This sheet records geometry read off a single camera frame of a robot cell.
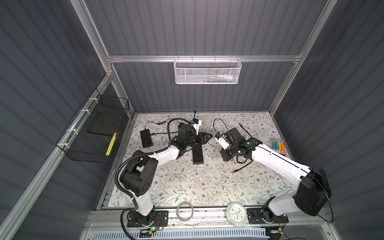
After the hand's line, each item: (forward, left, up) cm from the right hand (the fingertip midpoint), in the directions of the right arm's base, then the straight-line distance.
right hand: (223, 152), depth 84 cm
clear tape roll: (-28, +25, -9) cm, 39 cm away
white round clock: (-29, -4, -9) cm, 30 cm away
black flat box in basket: (+7, +61, +19) cm, 65 cm away
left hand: (+9, +7, +5) cm, 12 cm away
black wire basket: (+1, +67, +18) cm, 69 cm away
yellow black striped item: (-9, +55, +17) cm, 58 cm away
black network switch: (+17, +51, -9) cm, 55 cm away
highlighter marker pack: (+12, -40, -12) cm, 43 cm away
